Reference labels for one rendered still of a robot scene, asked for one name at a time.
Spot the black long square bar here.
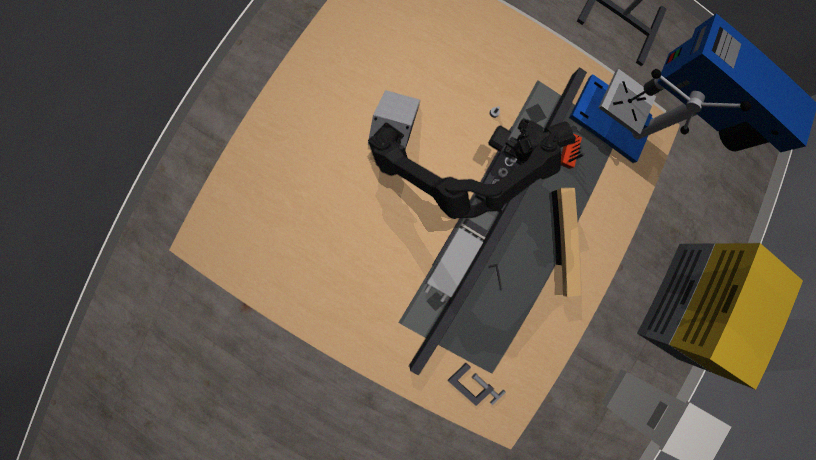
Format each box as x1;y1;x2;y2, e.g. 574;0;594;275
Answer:
409;68;587;375

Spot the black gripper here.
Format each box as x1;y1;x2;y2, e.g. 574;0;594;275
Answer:
488;125;529;165

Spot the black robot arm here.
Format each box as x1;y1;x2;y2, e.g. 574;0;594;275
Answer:
368;118;576;219

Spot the dark grey c-clamp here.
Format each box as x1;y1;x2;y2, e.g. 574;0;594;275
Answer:
448;363;506;406

